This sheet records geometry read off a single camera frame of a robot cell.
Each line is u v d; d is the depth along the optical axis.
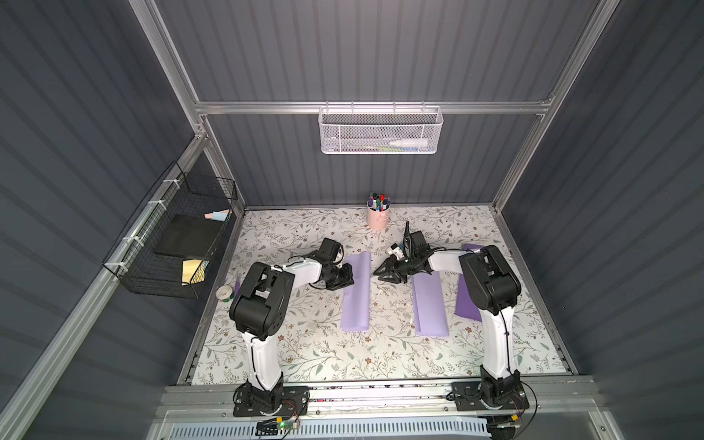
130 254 0.62
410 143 0.91
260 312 0.52
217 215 0.82
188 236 0.74
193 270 0.61
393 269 0.89
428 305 0.91
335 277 0.85
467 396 0.72
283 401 0.73
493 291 0.57
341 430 0.77
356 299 0.93
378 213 1.05
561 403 0.74
